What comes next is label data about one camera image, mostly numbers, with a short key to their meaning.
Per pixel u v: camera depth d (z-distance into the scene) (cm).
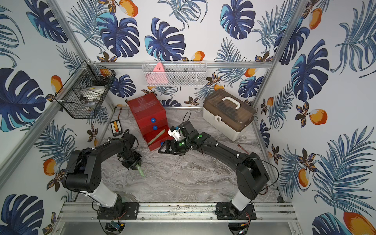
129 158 78
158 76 90
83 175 47
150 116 92
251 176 44
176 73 92
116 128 106
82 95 82
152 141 100
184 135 67
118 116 116
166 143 69
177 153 73
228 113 91
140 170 88
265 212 75
